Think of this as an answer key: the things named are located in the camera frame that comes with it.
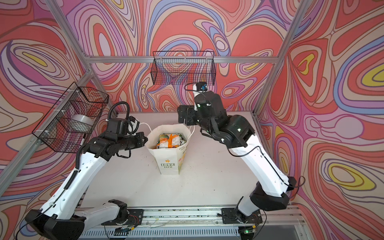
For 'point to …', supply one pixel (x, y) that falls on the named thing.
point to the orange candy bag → (170, 140)
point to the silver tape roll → (83, 118)
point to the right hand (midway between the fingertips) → (191, 113)
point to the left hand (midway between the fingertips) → (149, 137)
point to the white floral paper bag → (170, 161)
